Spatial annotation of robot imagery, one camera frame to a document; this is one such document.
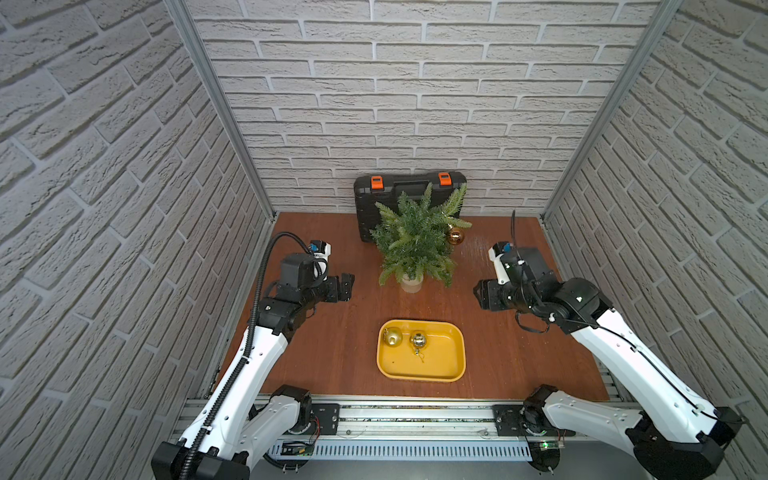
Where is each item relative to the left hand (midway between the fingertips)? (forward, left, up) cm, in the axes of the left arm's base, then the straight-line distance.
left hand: (341, 271), depth 76 cm
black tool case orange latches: (+27, -11, +5) cm, 30 cm away
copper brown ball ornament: (+3, -29, +11) cm, 31 cm away
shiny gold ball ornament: (-11, -21, -18) cm, 30 cm away
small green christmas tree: (+3, -18, +11) cm, 21 cm away
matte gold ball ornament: (-11, -14, -17) cm, 25 cm away
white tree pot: (+8, -20, -20) cm, 29 cm away
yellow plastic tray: (-15, -29, -21) cm, 39 cm away
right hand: (-7, -37, +3) cm, 38 cm away
